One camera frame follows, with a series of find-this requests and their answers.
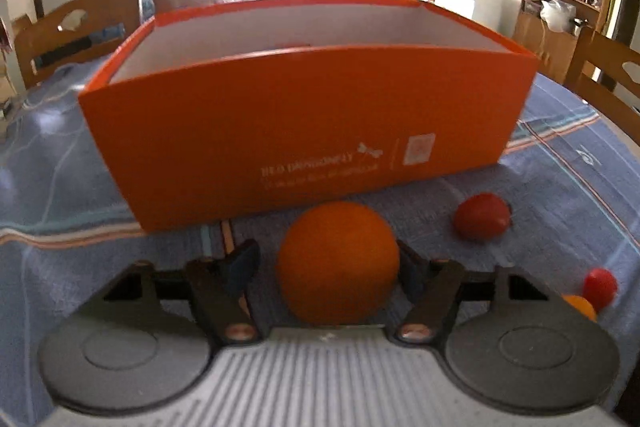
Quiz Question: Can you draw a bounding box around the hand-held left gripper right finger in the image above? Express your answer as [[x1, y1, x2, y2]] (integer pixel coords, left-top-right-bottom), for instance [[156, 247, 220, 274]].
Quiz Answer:
[[395, 239, 551, 343]]

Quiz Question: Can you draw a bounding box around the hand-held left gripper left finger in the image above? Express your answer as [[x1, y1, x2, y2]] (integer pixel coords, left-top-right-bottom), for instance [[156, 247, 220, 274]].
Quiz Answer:
[[102, 238, 263, 343]]

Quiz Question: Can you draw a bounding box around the large orange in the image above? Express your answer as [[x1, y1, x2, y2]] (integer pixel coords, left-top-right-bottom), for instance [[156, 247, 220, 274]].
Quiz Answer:
[[276, 201, 401, 325]]

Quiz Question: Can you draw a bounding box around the orange cardboard box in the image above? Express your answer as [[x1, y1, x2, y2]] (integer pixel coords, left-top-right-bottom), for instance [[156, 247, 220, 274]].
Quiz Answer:
[[77, 0, 540, 233]]

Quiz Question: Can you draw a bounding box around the red tomato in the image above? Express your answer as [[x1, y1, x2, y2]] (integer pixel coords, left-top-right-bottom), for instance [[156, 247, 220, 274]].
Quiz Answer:
[[453, 193, 513, 242], [583, 268, 619, 310]]

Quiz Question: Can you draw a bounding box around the blue patterned tablecloth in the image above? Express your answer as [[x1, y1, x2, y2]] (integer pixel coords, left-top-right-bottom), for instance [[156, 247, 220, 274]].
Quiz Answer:
[[0, 59, 640, 427]]

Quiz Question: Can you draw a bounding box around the small orange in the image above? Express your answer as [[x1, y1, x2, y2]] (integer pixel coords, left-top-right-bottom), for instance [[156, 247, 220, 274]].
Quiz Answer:
[[562, 294, 598, 322]]

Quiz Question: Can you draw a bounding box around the white chest freezer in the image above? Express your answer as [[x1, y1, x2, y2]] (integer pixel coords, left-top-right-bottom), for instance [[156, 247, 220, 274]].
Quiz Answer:
[[434, 0, 508, 32]]

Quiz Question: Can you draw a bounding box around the white plastic bag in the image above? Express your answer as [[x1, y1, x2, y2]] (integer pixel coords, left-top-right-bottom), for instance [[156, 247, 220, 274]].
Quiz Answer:
[[540, 0, 576, 32]]

